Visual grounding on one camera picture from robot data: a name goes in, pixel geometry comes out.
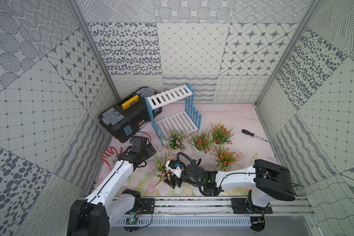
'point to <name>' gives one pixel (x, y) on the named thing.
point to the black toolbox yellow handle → (129, 115)
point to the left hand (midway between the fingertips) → (152, 151)
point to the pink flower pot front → (164, 174)
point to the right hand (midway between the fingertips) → (166, 170)
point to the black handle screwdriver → (248, 132)
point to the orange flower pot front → (225, 158)
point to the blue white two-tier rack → (187, 121)
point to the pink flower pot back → (176, 141)
